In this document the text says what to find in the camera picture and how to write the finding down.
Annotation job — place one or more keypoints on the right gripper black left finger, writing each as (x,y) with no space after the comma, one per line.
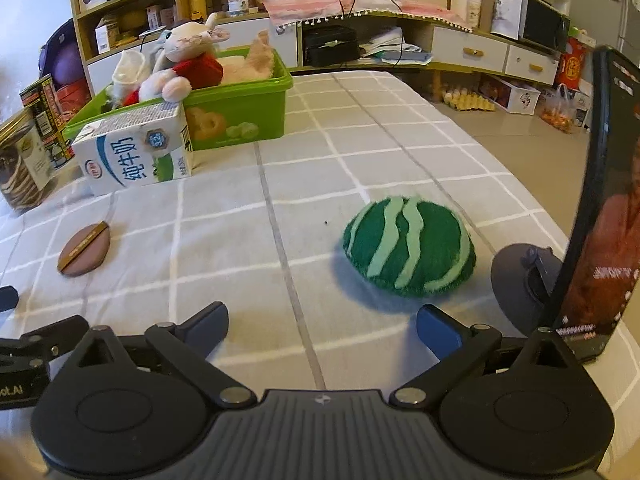
(184,348)

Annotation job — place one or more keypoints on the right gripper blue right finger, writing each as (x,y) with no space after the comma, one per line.
(461,351)

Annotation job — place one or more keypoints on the green watermelon plush cushion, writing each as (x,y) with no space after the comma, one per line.
(410,247)

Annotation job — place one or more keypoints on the red santa plush toy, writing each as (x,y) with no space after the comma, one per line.
(174,84)

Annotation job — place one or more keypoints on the white cotton glove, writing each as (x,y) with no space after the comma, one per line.
(131,70)

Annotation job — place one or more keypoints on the pink plush bunny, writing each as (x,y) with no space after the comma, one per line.
(257,65)

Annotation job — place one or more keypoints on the beige plush mouse doll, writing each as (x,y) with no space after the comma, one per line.
(186,41)

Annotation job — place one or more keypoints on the black phone on stand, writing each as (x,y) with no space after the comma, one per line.
(584,294)

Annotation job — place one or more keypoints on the brown cookie jar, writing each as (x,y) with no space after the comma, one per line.
(26,170)

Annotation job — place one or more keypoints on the white milk carton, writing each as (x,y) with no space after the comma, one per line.
(137,146)

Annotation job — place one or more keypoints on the egg carton tray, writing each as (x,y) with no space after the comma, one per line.
(465,100)

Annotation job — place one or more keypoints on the green plastic bin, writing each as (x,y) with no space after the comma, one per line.
(217,116)

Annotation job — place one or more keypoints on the tall printed snack can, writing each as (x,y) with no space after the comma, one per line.
(41,100)

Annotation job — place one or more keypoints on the low white drawer cabinet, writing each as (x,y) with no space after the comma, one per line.
(453,49)

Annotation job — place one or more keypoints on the black bag on shelf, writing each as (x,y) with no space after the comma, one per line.
(330,45)

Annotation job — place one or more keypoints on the wooden shelf cabinet with drawers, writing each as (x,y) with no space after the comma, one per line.
(104,28)

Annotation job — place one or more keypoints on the pink fringed cloth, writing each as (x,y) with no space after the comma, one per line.
(290,13)

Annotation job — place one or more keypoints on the white microwave oven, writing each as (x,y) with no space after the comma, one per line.
(540,23)

